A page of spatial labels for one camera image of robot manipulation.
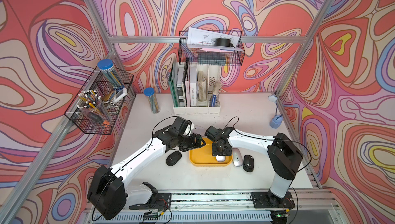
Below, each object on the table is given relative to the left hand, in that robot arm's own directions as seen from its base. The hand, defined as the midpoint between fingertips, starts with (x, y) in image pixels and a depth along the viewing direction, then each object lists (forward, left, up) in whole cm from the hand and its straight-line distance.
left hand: (202, 145), depth 77 cm
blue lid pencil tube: (+51, +41, -11) cm, 66 cm away
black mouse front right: (-4, -26, -14) cm, 30 cm away
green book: (+32, +16, +14) cm, 38 cm away
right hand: (-1, -11, -13) cm, 17 cm away
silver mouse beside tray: (-2, -20, -13) cm, 24 cm away
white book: (+39, +5, +12) cm, 41 cm away
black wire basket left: (+16, +45, +16) cm, 50 cm away
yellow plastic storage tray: (0, -1, -15) cm, 15 cm away
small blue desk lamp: (+20, -48, -9) cm, 52 cm away
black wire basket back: (+57, +9, +17) cm, 60 cm away
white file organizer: (+41, +2, +2) cm, 41 cm away
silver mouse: (-1, -10, -14) cm, 17 cm away
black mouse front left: (-1, +16, -14) cm, 21 cm away
